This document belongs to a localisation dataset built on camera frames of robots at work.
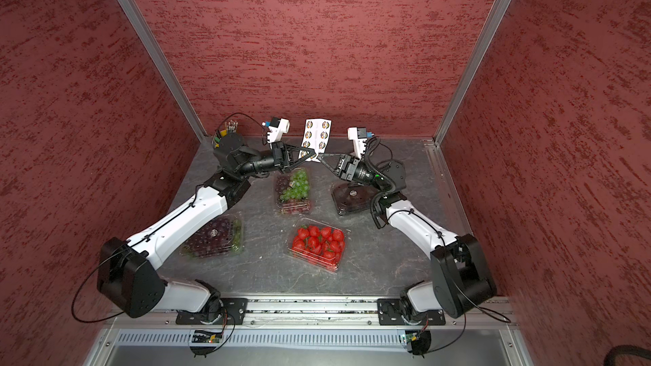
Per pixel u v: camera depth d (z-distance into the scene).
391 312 0.74
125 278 0.40
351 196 0.93
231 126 1.03
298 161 0.63
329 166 0.65
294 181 0.97
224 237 0.82
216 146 1.05
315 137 0.65
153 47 0.87
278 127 0.64
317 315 0.74
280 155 0.59
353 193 0.92
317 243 0.83
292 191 0.94
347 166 0.62
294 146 0.63
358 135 0.63
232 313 0.74
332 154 0.64
